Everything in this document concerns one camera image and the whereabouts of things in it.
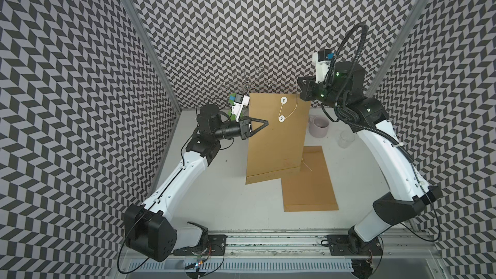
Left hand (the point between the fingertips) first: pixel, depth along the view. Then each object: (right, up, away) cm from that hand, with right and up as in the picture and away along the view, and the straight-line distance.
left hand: (267, 126), depth 64 cm
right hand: (+10, +15, 0) cm, 18 cm away
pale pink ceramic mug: (+29, 0, +38) cm, 48 cm away
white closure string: (+21, -20, +32) cm, 43 cm away
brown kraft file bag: (+23, -31, +27) cm, 47 cm away
